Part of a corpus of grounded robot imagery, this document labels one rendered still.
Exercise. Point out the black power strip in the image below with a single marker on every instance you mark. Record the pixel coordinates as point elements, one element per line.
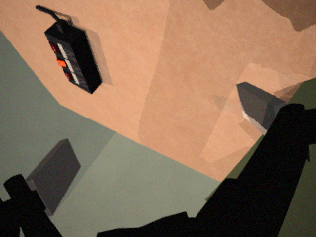
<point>73,53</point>

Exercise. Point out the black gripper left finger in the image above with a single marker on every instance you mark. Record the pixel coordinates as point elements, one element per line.
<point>35,198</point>

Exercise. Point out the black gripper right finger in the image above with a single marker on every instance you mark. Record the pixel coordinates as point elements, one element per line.
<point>256,203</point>

